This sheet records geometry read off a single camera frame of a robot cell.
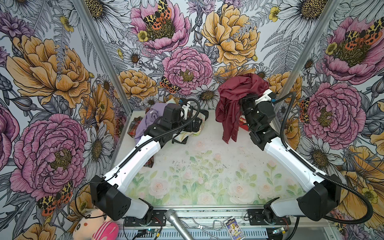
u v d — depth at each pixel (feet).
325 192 1.30
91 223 2.17
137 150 1.53
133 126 3.45
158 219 2.41
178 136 3.11
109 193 1.28
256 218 2.42
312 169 1.43
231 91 1.99
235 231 2.29
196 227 2.35
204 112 3.71
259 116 1.70
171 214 2.36
